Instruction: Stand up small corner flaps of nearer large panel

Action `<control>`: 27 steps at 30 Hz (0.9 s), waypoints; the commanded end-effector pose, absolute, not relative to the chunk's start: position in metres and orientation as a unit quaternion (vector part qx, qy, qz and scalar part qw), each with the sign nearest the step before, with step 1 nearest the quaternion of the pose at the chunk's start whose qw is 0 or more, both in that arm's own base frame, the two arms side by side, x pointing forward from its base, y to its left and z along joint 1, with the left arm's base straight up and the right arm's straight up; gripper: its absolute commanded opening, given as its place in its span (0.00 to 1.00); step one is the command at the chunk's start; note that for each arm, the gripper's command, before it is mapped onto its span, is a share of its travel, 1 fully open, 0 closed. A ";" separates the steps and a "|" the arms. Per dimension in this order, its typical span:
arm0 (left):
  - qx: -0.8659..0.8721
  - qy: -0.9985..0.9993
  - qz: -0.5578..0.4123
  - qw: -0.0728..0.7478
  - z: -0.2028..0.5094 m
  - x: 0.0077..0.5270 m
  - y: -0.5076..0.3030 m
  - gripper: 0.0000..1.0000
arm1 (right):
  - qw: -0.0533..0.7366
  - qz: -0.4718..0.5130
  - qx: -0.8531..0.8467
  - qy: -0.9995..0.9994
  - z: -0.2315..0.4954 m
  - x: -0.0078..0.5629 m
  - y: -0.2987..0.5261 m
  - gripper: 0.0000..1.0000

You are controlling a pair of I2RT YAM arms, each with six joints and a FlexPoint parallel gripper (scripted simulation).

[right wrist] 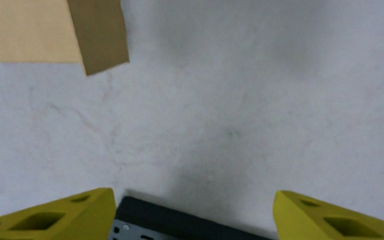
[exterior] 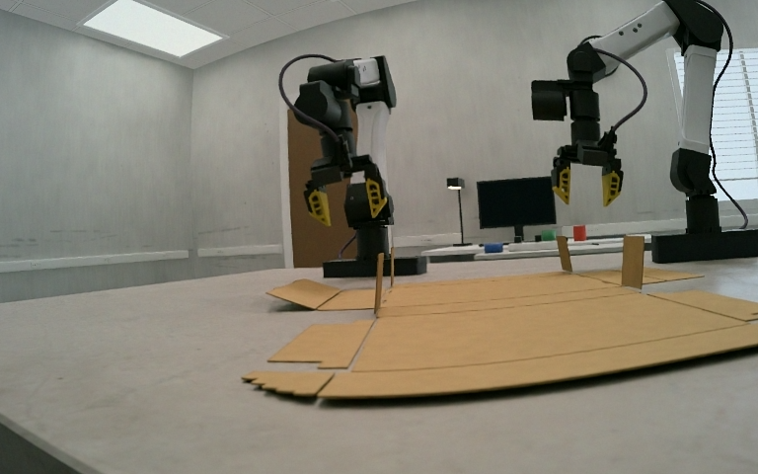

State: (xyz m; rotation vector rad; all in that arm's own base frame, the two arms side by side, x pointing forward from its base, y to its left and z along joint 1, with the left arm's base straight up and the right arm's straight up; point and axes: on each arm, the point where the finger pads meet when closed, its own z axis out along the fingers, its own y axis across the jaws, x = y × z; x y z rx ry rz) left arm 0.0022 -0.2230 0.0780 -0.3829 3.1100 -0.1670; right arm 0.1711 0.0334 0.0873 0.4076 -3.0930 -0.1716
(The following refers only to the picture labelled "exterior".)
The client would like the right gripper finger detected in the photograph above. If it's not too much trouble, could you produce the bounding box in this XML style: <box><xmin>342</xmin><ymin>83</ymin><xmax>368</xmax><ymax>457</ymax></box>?
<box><xmin>366</xmin><ymin>179</ymin><xmax>387</xmax><ymax>218</ymax></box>
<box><xmin>309</xmin><ymin>190</ymin><xmax>331</xmax><ymax>226</ymax></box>

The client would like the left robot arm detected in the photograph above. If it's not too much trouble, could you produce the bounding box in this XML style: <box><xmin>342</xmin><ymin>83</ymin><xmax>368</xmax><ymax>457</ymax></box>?
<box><xmin>531</xmin><ymin>0</ymin><xmax>758</xmax><ymax>242</ymax></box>

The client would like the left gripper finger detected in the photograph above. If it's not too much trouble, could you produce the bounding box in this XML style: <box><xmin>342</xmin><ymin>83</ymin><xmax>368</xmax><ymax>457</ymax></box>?
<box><xmin>553</xmin><ymin>167</ymin><xmax>570</xmax><ymax>204</ymax></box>
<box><xmin>602</xmin><ymin>171</ymin><xmax>621</xmax><ymax>207</ymax></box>

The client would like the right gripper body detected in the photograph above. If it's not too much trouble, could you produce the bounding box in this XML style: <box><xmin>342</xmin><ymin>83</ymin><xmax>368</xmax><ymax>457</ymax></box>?
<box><xmin>303</xmin><ymin>132</ymin><xmax>387</xmax><ymax>213</ymax></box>

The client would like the tan cardboard box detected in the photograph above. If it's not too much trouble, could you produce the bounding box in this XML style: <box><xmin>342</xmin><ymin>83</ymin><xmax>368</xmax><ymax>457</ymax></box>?
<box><xmin>266</xmin><ymin>236</ymin><xmax>758</xmax><ymax>398</ymax></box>

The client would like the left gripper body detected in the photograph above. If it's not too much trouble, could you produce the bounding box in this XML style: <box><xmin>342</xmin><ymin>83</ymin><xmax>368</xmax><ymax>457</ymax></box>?
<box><xmin>551</xmin><ymin>121</ymin><xmax>624</xmax><ymax>193</ymax></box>

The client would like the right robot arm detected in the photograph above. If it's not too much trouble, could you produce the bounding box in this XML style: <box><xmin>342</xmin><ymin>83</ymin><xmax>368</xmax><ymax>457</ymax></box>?
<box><xmin>294</xmin><ymin>55</ymin><xmax>397</xmax><ymax>267</ymax></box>

